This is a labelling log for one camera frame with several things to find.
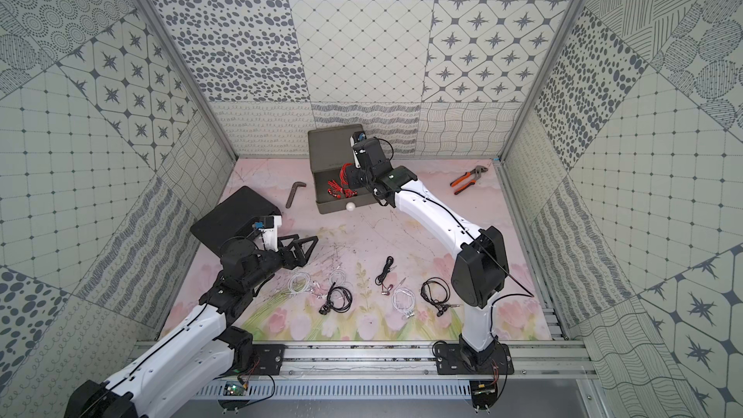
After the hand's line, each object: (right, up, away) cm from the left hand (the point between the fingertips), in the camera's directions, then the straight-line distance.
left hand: (305, 233), depth 78 cm
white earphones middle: (+7, -16, +10) cm, 20 cm away
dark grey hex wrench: (-14, +10, +32) cm, 37 cm away
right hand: (+14, +17, +6) cm, 23 cm away
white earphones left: (-6, -19, +8) cm, 21 cm away
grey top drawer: (+5, +8, +6) cm, 11 cm away
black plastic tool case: (-29, +2, +17) cm, 34 cm away
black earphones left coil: (+5, -22, +4) cm, 23 cm away
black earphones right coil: (+38, -19, +8) cm, 43 cm away
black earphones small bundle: (+23, -14, +12) cm, 29 cm away
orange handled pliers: (+61, +19, +38) cm, 74 cm away
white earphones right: (+28, -21, +5) cm, 35 cm away
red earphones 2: (+10, +17, +4) cm, 20 cm away
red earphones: (+7, +11, +12) cm, 18 cm away
